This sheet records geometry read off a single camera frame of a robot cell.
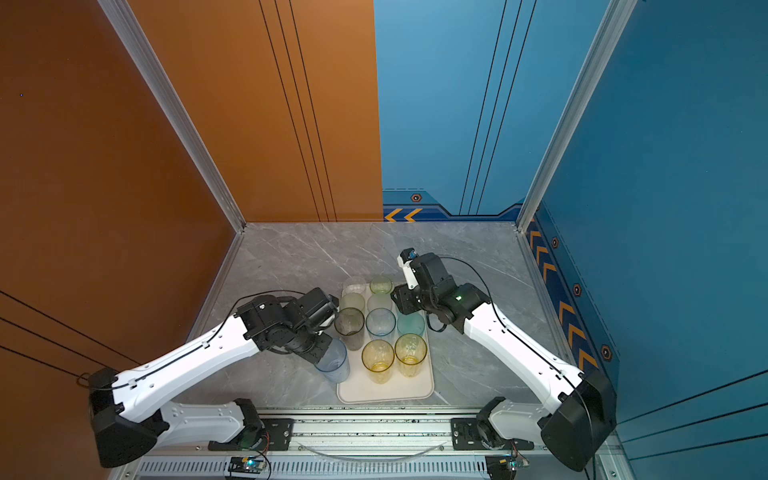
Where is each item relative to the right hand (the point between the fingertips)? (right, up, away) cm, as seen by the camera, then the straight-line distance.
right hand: (397, 293), depth 77 cm
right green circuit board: (+28, -38, -9) cm, 48 cm away
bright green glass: (-5, 0, +22) cm, 22 cm away
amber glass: (-5, -16, -4) cm, 17 cm away
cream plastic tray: (-11, -28, +5) cm, 30 cm away
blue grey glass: (-4, -10, +6) cm, 12 cm away
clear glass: (-14, -1, +25) cm, 28 cm away
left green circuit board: (-36, -40, -6) cm, 55 cm away
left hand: (-18, -12, -5) cm, 22 cm away
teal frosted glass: (+4, -10, +10) cm, 15 cm away
